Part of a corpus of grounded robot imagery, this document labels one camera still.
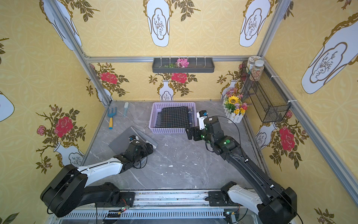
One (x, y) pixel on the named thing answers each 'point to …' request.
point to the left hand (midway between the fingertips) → (143, 147)
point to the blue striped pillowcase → (191, 119)
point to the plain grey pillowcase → (120, 143)
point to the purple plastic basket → (157, 107)
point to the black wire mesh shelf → (271, 102)
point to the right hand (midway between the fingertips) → (195, 126)
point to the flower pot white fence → (234, 107)
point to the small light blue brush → (126, 107)
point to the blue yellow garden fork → (111, 115)
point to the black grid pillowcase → (175, 117)
